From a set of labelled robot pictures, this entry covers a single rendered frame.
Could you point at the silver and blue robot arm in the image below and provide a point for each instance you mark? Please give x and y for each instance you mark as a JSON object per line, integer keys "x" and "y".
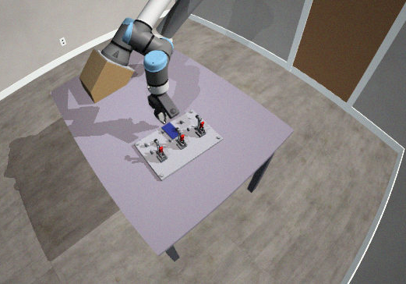
{"x": 140, "y": 36}

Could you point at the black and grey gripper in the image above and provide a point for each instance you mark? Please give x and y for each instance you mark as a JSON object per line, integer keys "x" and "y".
{"x": 158, "y": 112}

